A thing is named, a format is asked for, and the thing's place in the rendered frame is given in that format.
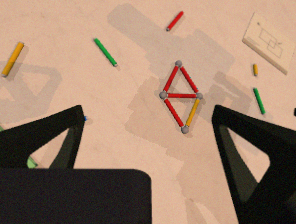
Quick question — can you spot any yellow rod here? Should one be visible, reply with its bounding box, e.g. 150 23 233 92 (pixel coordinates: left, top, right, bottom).
185 98 200 127
1 41 24 78

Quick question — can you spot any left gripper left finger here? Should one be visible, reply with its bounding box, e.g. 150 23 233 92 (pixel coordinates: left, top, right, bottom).
0 105 85 168

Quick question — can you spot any green rod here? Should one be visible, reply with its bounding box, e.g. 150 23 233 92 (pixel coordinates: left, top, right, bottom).
253 87 265 115
93 37 118 67

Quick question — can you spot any red rod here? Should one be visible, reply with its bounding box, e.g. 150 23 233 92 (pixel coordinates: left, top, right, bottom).
166 11 184 32
163 65 179 93
163 98 184 128
179 66 199 94
167 93 197 98

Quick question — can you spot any beige paper sheet with line diagram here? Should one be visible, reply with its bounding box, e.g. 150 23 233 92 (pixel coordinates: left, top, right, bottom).
242 12 296 75

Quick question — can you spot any short orange rod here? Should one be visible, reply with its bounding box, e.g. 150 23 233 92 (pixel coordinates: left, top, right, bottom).
253 63 258 76

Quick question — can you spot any grey steel ball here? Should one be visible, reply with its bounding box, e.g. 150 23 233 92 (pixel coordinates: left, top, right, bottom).
175 60 182 68
181 126 189 134
196 93 203 100
159 92 167 99

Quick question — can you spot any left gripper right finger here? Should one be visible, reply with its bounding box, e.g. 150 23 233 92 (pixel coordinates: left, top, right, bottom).
211 105 296 224

